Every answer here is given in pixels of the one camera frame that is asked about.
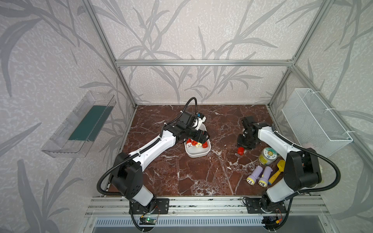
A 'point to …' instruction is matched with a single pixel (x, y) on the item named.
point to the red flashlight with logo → (194, 142)
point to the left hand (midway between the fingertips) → (203, 134)
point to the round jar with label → (268, 156)
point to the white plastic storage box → (196, 152)
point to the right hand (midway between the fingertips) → (238, 144)
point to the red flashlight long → (205, 145)
